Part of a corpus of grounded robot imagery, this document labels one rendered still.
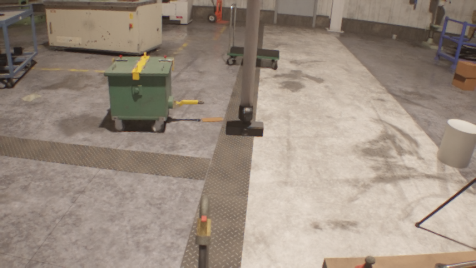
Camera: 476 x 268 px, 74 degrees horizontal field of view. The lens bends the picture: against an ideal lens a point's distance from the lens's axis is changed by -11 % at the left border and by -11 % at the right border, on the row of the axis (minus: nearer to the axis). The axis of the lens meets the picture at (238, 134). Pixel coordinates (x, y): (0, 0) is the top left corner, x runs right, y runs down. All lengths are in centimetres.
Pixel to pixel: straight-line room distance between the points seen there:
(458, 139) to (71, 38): 558
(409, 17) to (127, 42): 792
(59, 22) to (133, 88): 360
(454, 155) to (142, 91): 267
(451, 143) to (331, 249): 164
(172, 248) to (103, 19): 442
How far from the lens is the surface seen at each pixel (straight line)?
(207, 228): 123
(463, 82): 617
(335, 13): 994
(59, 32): 641
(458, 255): 152
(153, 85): 292
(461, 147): 326
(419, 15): 1104
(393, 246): 218
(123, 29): 561
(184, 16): 898
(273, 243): 198
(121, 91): 298
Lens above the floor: 134
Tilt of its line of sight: 26 degrees down
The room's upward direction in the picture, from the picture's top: 4 degrees clockwise
